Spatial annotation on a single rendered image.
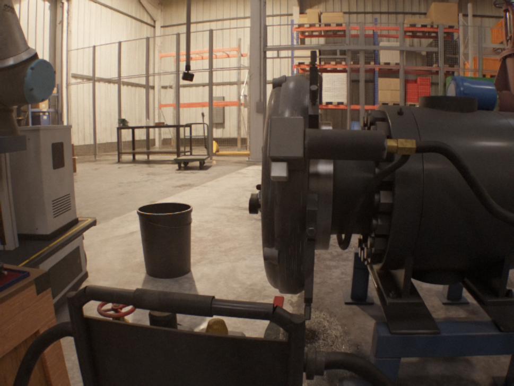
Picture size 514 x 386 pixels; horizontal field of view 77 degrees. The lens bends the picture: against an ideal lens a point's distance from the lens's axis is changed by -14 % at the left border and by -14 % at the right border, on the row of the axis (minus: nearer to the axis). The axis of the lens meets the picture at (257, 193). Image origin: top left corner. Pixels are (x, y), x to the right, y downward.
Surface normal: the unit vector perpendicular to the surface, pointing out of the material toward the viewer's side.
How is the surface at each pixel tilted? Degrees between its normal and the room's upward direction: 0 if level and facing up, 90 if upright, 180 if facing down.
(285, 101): 44
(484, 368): 0
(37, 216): 90
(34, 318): 90
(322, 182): 79
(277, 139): 68
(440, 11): 90
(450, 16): 90
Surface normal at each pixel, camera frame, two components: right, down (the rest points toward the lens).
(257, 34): -0.25, 0.17
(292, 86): -0.09, -0.76
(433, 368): 0.00, -0.98
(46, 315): 0.99, 0.03
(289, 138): -0.14, -0.22
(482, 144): -0.12, -0.45
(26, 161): 0.04, 0.18
